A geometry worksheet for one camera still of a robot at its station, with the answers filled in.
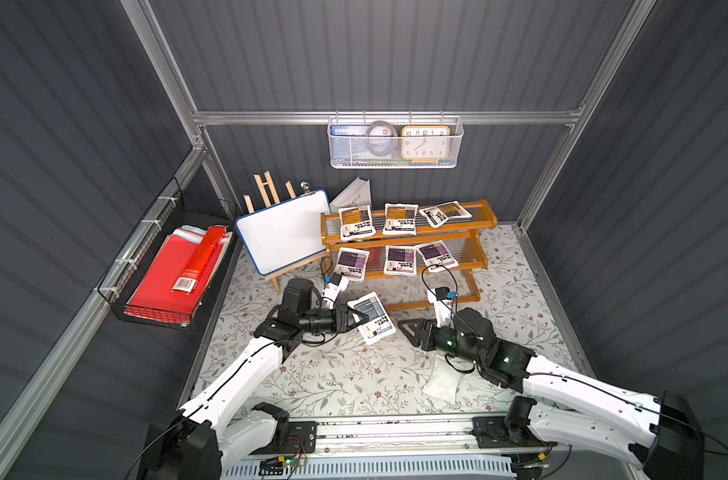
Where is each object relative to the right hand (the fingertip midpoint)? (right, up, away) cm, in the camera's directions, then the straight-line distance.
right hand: (404, 329), depth 71 cm
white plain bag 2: (+12, -16, +10) cm, 22 cm away
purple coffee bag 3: (-13, +15, +18) cm, 27 cm away
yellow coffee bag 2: (0, +28, +9) cm, 29 cm away
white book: (-12, +38, +25) cm, 47 cm away
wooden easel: (-39, +35, +18) cm, 55 cm away
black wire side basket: (-60, +29, +6) cm, 67 cm away
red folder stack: (-58, +8, -3) cm, 59 cm away
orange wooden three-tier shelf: (+22, +24, +25) cm, 41 cm away
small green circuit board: (-32, -34, +1) cm, 46 cm away
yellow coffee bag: (-12, +26, +8) cm, 30 cm away
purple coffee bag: (+12, +17, +18) cm, 28 cm away
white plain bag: (-6, 0, +3) cm, 6 cm away
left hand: (-9, +1, +1) cm, 9 cm away
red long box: (-51, +12, -2) cm, 53 cm away
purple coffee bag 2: (+1, +16, +18) cm, 24 cm away
